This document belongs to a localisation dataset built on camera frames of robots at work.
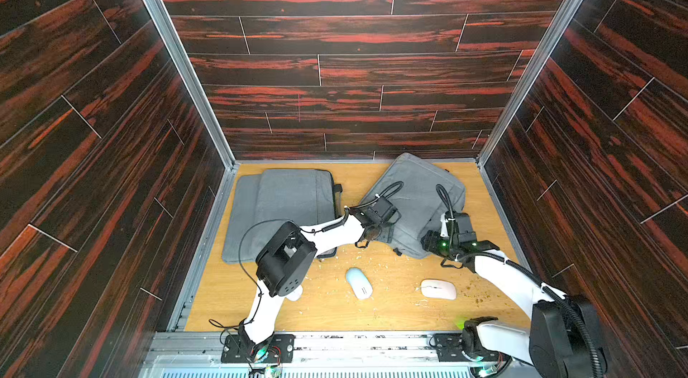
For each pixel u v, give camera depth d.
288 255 0.56
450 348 0.73
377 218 0.72
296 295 0.82
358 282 0.84
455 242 0.68
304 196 0.99
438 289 0.82
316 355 0.73
